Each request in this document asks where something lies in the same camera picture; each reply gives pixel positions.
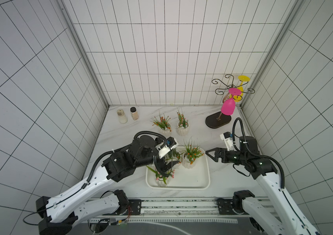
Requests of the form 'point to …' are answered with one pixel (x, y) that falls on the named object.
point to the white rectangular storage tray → (197, 177)
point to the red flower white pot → (173, 155)
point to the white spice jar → (122, 118)
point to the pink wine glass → (228, 105)
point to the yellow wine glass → (242, 78)
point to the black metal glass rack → (218, 120)
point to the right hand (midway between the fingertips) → (211, 149)
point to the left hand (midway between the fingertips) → (168, 153)
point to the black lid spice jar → (134, 113)
